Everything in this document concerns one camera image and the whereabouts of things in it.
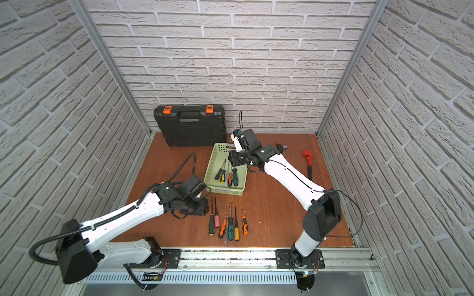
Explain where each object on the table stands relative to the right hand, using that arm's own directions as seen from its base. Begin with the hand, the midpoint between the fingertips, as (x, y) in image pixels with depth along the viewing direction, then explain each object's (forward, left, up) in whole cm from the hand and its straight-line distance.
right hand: (236, 156), depth 81 cm
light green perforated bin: (+19, +10, -20) cm, 30 cm away
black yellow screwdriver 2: (0, +8, -19) cm, 21 cm away
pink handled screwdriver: (-20, +10, -20) cm, 31 cm away
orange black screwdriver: (-24, +8, -20) cm, 32 cm away
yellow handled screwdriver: (-25, +1, -21) cm, 33 cm away
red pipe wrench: (+14, -43, -21) cm, 50 cm away
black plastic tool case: (+26, +23, -3) cm, 35 cm away
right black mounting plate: (-38, -20, -22) cm, 48 cm away
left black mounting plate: (-35, +30, -20) cm, 50 cm away
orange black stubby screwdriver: (-25, -2, -20) cm, 32 cm away
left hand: (-18, +13, -11) cm, 25 cm away
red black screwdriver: (0, +4, -20) cm, 20 cm away
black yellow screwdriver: (+2, +11, -20) cm, 23 cm away
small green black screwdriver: (-24, +4, -20) cm, 32 cm away
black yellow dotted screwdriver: (-22, +13, -20) cm, 33 cm away
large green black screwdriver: (+1, +1, -20) cm, 20 cm away
